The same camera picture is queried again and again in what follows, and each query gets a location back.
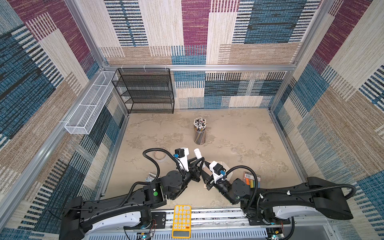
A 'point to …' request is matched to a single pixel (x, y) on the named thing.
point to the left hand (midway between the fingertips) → (203, 158)
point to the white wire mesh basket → (82, 120)
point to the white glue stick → (197, 153)
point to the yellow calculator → (182, 222)
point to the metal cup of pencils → (200, 124)
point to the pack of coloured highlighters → (249, 179)
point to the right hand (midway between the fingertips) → (201, 166)
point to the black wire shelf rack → (145, 90)
